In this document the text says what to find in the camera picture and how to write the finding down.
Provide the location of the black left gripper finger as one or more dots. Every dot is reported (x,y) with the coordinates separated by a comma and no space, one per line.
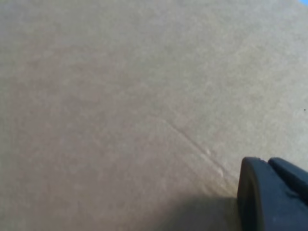
(272,195)

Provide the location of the brown cardboard drawer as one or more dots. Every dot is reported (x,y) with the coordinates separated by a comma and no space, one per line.
(134,115)

